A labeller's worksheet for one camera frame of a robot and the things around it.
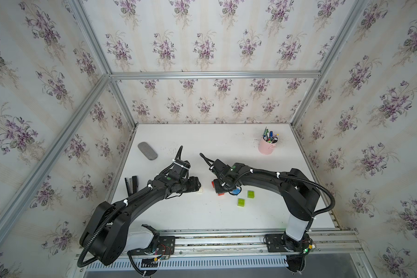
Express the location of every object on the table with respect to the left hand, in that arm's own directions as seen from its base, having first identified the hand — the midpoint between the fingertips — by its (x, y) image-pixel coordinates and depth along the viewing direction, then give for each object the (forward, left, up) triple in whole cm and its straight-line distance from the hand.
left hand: (197, 186), depth 85 cm
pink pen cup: (+23, -39, +6) cm, 45 cm away
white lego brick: (0, -2, -3) cm, 4 cm away
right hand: (0, -12, -3) cm, 12 cm away
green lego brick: (-3, -27, -3) cm, 28 cm away
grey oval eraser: (+24, +31, -3) cm, 40 cm away
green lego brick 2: (-7, -22, -4) cm, 23 cm away
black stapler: (+3, +35, -5) cm, 36 cm away
